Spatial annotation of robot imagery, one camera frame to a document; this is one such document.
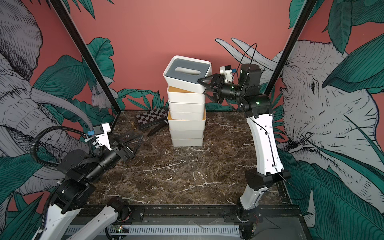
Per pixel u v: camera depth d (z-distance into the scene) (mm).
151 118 1111
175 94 652
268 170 421
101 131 467
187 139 931
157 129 1074
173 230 701
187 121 791
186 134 915
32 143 583
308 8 695
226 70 562
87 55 859
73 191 415
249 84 446
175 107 709
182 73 617
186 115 776
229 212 740
